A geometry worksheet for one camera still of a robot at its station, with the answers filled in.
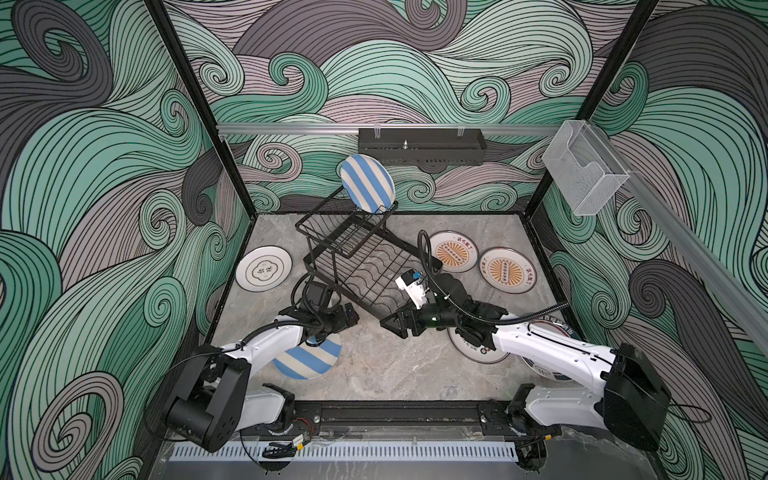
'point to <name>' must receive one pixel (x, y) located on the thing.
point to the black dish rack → (353, 256)
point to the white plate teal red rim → (558, 325)
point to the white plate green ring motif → (263, 268)
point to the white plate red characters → (472, 352)
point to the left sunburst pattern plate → (456, 251)
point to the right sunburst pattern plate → (508, 270)
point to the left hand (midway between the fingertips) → (348, 320)
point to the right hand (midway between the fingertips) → (389, 319)
